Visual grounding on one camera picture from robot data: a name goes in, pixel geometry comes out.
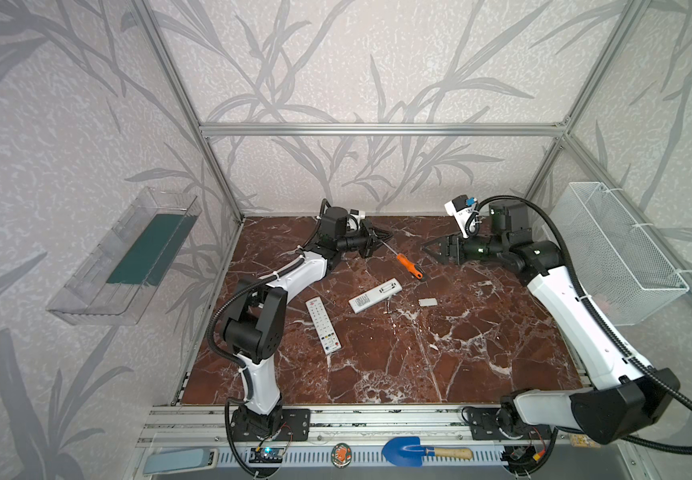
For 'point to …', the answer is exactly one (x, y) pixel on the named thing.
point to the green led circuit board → (266, 455)
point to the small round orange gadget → (341, 455)
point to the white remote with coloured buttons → (323, 325)
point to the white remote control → (376, 295)
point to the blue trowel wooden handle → (408, 451)
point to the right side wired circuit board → (524, 459)
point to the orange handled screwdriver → (413, 268)
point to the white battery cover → (427, 302)
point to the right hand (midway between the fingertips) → (432, 235)
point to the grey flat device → (177, 460)
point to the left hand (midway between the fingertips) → (398, 226)
